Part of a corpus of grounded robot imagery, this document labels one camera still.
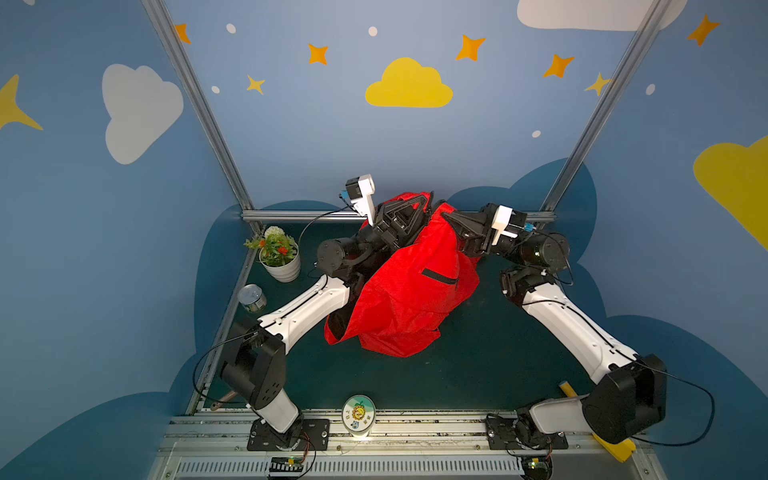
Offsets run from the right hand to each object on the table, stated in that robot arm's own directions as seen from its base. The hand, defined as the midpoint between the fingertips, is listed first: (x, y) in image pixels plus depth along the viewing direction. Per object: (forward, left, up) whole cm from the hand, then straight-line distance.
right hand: (447, 209), depth 55 cm
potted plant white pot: (+15, +47, -34) cm, 60 cm away
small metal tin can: (+5, +55, -43) cm, 70 cm away
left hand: (0, +5, +3) cm, 6 cm away
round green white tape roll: (-27, +17, -42) cm, 53 cm away
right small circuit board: (-34, -28, -54) cm, 70 cm away
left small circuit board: (-37, +35, -52) cm, 73 cm away
